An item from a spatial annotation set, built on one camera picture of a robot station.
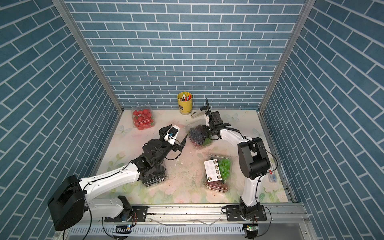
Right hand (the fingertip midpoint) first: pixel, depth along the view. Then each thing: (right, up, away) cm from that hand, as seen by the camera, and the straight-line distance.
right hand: (204, 130), depth 97 cm
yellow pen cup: (-14, +20, +11) cm, 26 cm away
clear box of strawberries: (-45, +9, +11) cm, 47 cm away
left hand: (-12, +1, -22) cm, 25 cm away
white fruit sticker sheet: (+4, -21, -17) cm, 27 cm away
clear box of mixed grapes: (+12, -19, -13) cm, 26 cm away
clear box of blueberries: (-6, -4, -1) cm, 7 cm away
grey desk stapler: (-5, +12, +18) cm, 22 cm away
